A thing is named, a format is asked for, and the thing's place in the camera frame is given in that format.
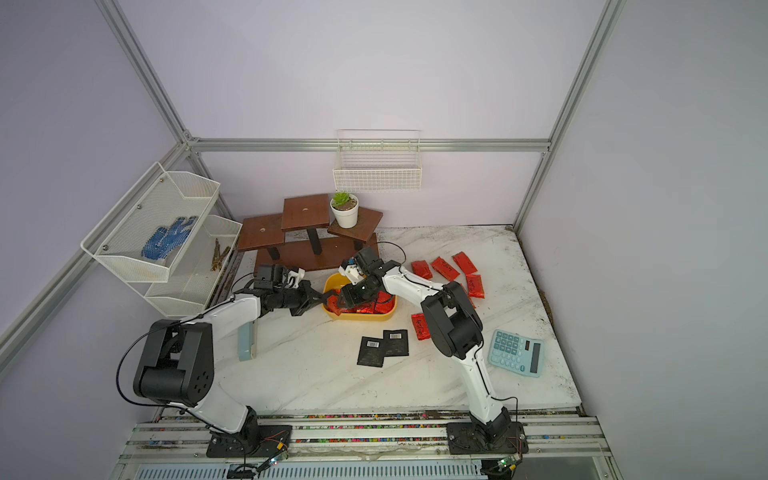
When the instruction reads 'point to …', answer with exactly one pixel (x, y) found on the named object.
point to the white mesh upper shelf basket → (144, 236)
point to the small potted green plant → (344, 207)
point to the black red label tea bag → (395, 342)
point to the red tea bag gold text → (421, 326)
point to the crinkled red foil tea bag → (421, 268)
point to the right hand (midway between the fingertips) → (347, 305)
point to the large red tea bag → (445, 269)
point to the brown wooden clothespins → (218, 256)
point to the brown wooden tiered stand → (305, 236)
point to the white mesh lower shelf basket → (191, 279)
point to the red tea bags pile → (382, 304)
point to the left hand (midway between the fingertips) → (326, 299)
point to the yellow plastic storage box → (335, 281)
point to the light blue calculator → (517, 352)
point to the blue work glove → (162, 241)
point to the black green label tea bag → (371, 351)
